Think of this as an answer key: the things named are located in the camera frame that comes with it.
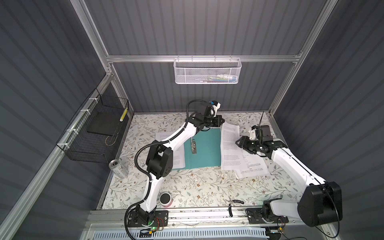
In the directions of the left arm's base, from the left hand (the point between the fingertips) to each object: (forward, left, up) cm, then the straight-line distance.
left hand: (224, 119), depth 88 cm
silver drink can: (-23, +59, -10) cm, 64 cm away
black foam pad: (-5, +65, +6) cm, 66 cm away
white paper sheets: (-15, -7, -20) cm, 26 cm away
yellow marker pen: (+1, +57, +6) cm, 57 cm away
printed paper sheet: (-10, +29, -22) cm, 37 cm away
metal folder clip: (-5, +18, -20) cm, 27 cm away
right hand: (-13, -8, -7) cm, 17 cm away
